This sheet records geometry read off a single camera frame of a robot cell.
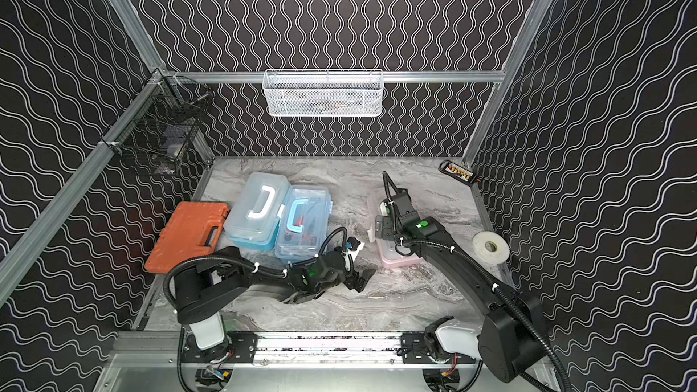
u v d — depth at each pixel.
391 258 0.83
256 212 0.90
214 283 0.50
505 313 0.40
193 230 0.92
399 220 0.62
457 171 1.14
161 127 0.94
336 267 0.66
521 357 0.41
